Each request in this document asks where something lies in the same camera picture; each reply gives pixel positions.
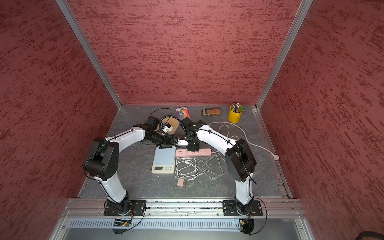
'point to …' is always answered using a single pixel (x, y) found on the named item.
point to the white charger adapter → (183, 143)
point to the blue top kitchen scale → (164, 161)
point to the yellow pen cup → (235, 111)
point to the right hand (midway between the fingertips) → (194, 146)
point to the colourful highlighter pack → (182, 113)
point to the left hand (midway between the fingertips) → (174, 147)
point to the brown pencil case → (211, 111)
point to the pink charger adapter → (181, 182)
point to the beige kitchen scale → (172, 121)
